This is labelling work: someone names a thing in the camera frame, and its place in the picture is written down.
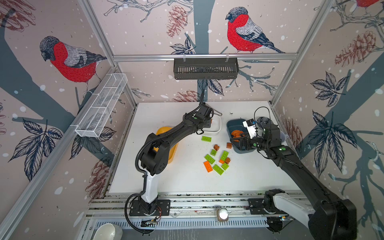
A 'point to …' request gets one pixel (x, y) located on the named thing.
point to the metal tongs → (217, 111)
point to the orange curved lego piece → (236, 134)
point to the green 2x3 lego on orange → (224, 155)
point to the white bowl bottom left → (108, 231)
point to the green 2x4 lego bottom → (218, 169)
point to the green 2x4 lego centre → (209, 159)
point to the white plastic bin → (215, 126)
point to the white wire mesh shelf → (100, 106)
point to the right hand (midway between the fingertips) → (235, 138)
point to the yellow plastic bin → (173, 149)
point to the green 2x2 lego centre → (213, 152)
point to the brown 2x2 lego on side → (216, 147)
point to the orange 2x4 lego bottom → (208, 166)
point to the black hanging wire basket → (202, 68)
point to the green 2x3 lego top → (206, 139)
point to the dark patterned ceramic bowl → (265, 121)
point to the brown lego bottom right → (227, 160)
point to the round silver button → (222, 214)
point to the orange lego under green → (221, 161)
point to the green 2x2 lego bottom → (225, 166)
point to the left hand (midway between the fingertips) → (206, 120)
